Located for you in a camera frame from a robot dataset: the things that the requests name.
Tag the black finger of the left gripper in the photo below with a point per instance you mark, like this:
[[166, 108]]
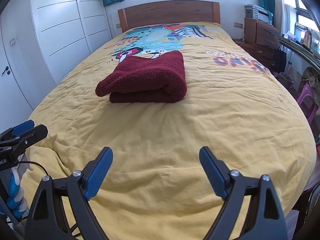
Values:
[[30, 137]]

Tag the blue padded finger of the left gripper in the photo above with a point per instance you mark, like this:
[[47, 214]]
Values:
[[13, 132]]

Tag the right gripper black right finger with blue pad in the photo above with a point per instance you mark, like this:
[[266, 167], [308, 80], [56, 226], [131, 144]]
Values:
[[264, 218]]

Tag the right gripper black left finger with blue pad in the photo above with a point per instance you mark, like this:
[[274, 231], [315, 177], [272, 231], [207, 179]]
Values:
[[47, 218]]

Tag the dark red knitted sweater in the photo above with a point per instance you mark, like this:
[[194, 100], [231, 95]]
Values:
[[139, 79]]

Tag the blue white gloved left hand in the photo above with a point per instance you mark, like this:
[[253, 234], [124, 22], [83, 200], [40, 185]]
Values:
[[16, 201]]

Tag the yellow patterned bed cover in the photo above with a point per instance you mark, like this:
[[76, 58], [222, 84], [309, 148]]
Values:
[[156, 187]]

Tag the white wardrobe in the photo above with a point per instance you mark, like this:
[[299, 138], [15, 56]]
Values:
[[68, 31]]

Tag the purple plastic stool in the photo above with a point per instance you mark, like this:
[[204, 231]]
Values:
[[307, 102]]

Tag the dark waste basket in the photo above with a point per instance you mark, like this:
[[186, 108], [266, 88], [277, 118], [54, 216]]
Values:
[[285, 80]]

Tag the olive jacket on stool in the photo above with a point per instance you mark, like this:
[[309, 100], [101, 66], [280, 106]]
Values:
[[311, 76]]

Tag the black bag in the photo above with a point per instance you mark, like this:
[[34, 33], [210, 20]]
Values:
[[279, 60]]

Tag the long desk with green edge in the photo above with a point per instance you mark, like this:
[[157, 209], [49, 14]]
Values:
[[301, 51]]

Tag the brown wooden dresser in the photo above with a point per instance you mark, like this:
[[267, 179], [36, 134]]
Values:
[[259, 41]]

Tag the wooden headboard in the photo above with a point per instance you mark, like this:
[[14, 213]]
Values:
[[168, 12]]

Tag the white printer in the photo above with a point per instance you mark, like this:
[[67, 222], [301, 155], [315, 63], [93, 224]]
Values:
[[258, 13]]

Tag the window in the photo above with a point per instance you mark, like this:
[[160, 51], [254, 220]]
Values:
[[298, 13]]

